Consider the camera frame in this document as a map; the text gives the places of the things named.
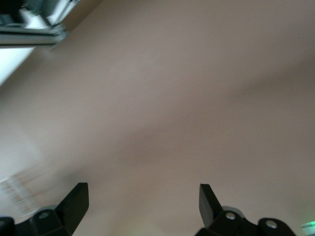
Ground aluminium frame rail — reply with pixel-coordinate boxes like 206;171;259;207
0;0;81;51

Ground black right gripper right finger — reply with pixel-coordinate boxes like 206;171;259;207
195;183;296;236

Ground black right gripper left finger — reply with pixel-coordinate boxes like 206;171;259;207
14;182;90;236

